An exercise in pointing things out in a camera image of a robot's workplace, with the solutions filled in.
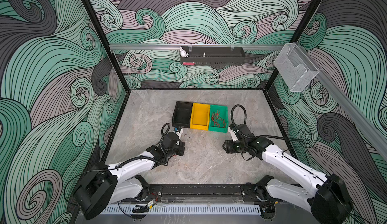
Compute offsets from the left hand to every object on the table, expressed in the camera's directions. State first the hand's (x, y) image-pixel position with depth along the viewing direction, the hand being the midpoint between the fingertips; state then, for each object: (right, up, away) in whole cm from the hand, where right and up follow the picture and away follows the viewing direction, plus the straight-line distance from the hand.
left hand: (185, 143), depth 85 cm
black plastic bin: (-3, +14, +21) cm, 26 cm away
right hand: (+24, -1, -3) cm, 24 cm away
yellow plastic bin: (+10, +13, +19) cm, 25 cm away
